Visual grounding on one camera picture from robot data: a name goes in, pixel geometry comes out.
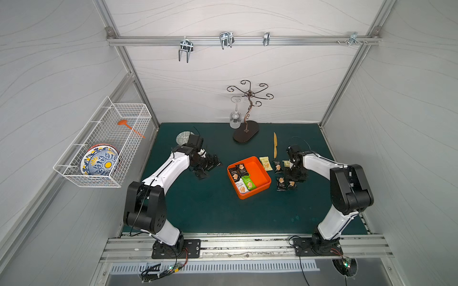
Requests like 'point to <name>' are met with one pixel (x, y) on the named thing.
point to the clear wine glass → (235, 118)
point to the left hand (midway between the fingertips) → (218, 169)
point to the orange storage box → (259, 174)
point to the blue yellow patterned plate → (99, 159)
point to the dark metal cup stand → (248, 128)
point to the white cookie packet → (241, 186)
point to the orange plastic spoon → (124, 123)
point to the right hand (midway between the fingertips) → (292, 177)
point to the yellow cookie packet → (265, 161)
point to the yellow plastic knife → (275, 145)
